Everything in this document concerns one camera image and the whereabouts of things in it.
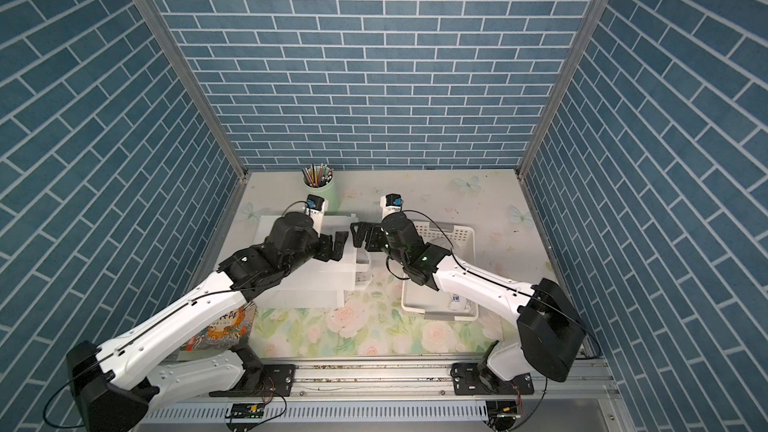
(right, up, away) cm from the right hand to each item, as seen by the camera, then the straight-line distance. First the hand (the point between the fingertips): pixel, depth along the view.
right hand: (366, 226), depth 79 cm
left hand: (-6, -1, -4) cm, 7 cm away
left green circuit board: (-28, -44, -7) cm, 53 cm away
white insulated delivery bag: (-13, -15, 0) cm, 20 cm away
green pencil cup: (-15, +9, +18) cm, 25 cm away
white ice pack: (+26, -22, +4) cm, 34 cm away
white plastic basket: (+15, -23, +8) cm, 28 cm away
